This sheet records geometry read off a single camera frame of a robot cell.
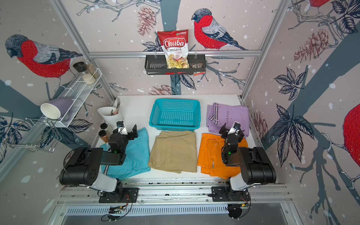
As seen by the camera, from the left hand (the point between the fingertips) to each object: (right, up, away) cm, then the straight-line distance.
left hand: (130, 122), depth 91 cm
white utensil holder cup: (-15, +4, +4) cm, 16 cm away
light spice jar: (-18, -3, +1) cm, 18 cm away
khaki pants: (+30, -18, -4) cm, 35 cm away
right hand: (+67, -1, -1) cm, 67 cm away
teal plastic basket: (+29, +4, +20) cm, 35 cm away
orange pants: (+52, -22, -5) cm, 57 cm away
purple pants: (+62, +5, +16) cm, 65 cm away
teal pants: (+7, -22, -7) cm, 24 cm away
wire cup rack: (-29, -2, -32) cm, 43 cm away
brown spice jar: (-16, -8, -3) cm, 18 cm away
